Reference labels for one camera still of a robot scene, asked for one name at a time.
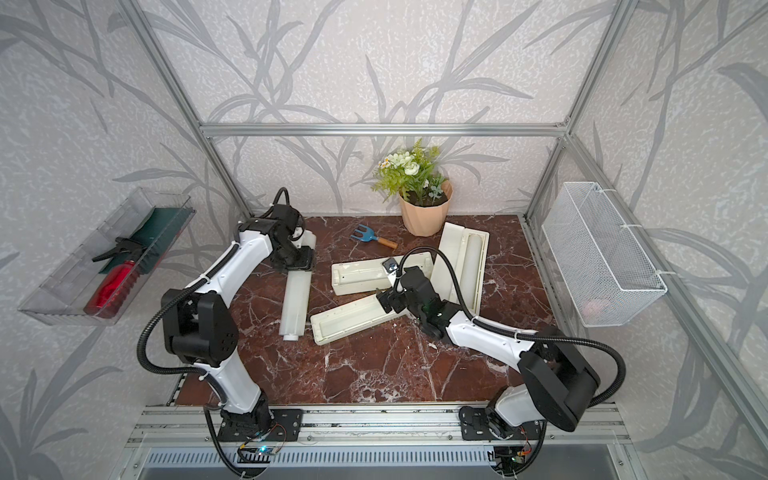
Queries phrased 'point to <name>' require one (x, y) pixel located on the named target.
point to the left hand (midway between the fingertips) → (305, 264)
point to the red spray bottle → (113, 292)
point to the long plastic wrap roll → (296, 304)
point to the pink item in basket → (591, 308)
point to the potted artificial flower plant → (424, 192)
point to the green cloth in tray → (155, 235)
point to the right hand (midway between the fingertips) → (392, 276)
